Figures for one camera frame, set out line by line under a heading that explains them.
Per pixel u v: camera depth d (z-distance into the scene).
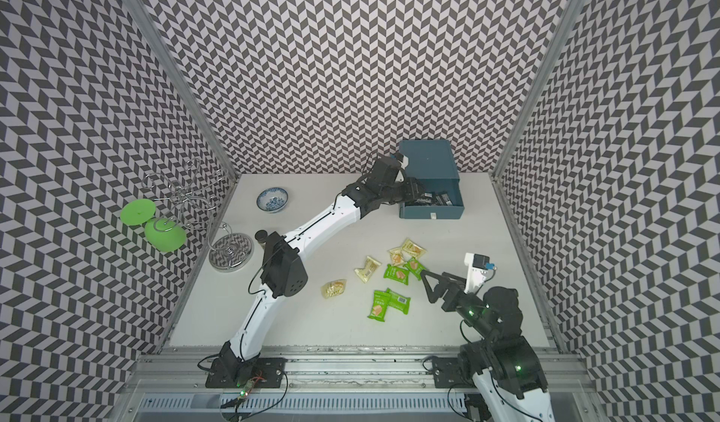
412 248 0.96
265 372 0.72
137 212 0.67
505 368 0.49
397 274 0.90
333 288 0.87
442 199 0.91
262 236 0.89
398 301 0.85
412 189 0.76
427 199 0.89
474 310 0.59
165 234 0.73
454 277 0.70
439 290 0.60
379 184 0.68
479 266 0.62
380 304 0.83
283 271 0.56
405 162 0.80
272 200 1.09
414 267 0.91
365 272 0.89
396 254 0.94
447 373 0.73
